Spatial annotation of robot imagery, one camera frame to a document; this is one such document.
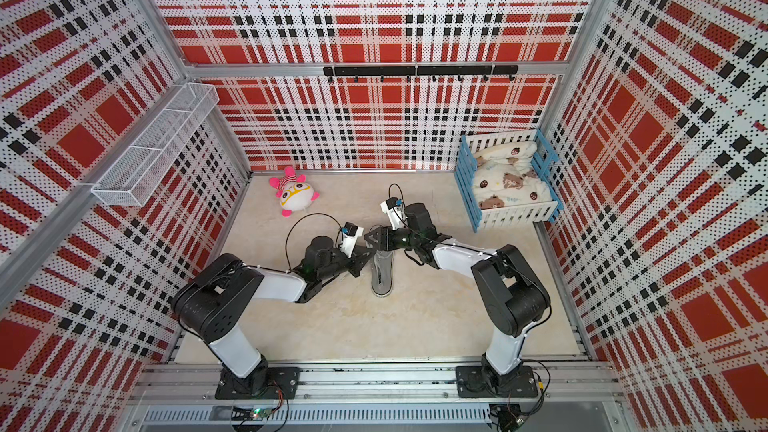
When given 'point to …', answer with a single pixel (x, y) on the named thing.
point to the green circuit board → (257, 413)
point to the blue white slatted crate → (487, 218)
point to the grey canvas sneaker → (383, 288)
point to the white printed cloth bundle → (505, 177)
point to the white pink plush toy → (295, 193)
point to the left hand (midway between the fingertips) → (378, 249)
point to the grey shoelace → (382, 265)
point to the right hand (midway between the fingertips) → (373, 235)
